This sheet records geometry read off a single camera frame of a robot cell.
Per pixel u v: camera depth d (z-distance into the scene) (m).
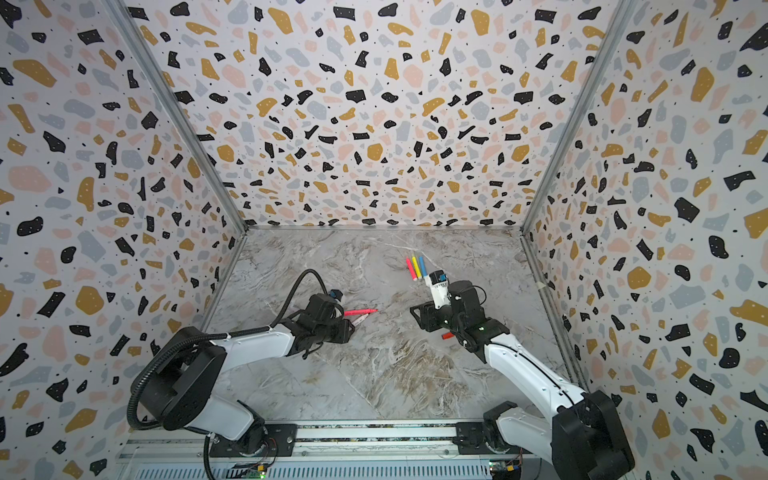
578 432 0.40
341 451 0.73
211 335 0.50
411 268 1.09
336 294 0.85
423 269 1.09
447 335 0.92
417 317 0.78
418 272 1.07
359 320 0.95
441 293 0.75
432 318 0.73
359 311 0.97
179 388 0.43
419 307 0.76
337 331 0.82
